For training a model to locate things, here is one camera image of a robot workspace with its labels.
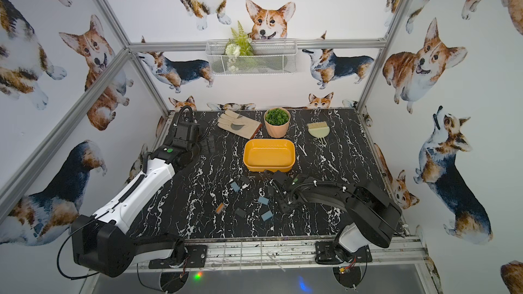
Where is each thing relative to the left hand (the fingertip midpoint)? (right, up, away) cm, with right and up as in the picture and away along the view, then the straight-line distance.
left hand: (205, 138), depth 83 cm
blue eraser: (+11, -22, +9) cm, 27 cm away
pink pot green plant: (+30, +7, +19) cm, 36 cm away
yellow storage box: (+26, -9, +19) cm, 33 cm away
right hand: (+33, -28, +2) cm, 43 cm away
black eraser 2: (+14, -31, +1) cm, 34 cm away
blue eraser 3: (+25, -32, 0) cm, 41 cm away
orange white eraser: (+6, -29, +2) cm, 30 cm away
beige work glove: (+8, +6, +31) cm, 33 cm away
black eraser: (+15, -20, +10) cm, 27 cm away
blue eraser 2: (+23, -27, +5) cm, 36 cm away
